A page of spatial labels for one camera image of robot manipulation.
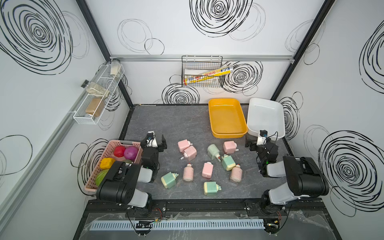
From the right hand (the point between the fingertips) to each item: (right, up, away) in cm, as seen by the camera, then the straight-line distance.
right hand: (256, 135), depth 90 cm
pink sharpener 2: (-40, -10, -3) cm, 42 cm away
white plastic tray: (+21, +13, +30) cm, 39 cm away
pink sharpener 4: (-41, -18, -12) cm, 46 cm away
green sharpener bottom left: (-51, -22, -13) cm, 57 cm away
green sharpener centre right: (-18, -15, -7) cm, 24 cm away
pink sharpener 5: (-30, -18, -9) cm, 36 cm away
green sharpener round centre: (-26, -9, -4) cm, 28 cm away
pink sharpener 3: (-16, -7, +1) cm, 18 cm away
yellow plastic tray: (-13, +9, +19) cm, 25 cm away
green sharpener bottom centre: (-29, -25, -16) cm, 42 cm away
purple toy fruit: (-75, -10, -3) cm, 75 cm away
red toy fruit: (-83, -9, -1) cm, 83 cm away
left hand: (-62, 0, -2) cm, 62 cm away
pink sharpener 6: (-15, -19, -11) cm, 27 cm away
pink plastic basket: (-89, -11, 0) cm, 90 cm away
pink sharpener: (-44, -6, 0) cm, 44 cm away
